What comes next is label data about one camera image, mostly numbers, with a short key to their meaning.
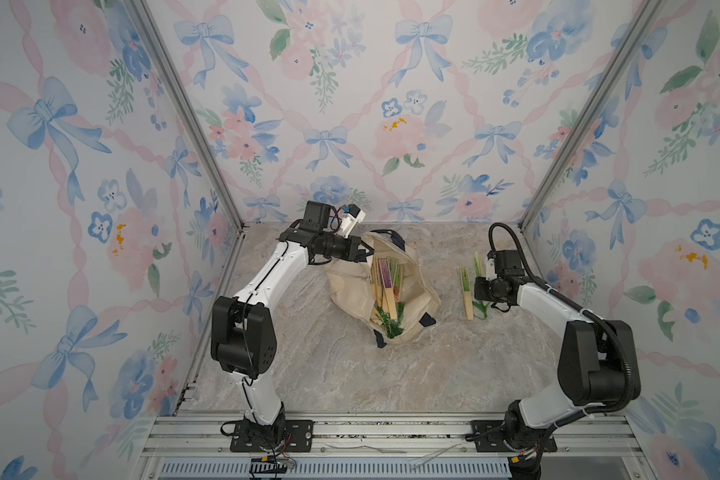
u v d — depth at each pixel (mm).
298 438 742
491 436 732
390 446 735
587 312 500
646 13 690
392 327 903
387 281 975
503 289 687
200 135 924
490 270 837
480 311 967
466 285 1005
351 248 736
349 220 765
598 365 450
